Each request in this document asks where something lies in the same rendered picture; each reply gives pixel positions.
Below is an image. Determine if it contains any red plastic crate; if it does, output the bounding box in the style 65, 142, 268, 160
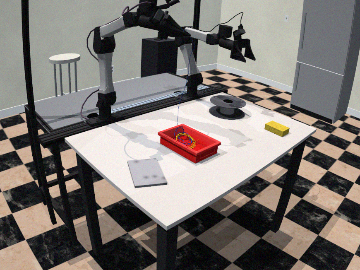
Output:
158, 124, 221, 163

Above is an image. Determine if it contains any yellow sponge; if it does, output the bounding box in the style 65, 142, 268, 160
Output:
264, 121, 290, 137

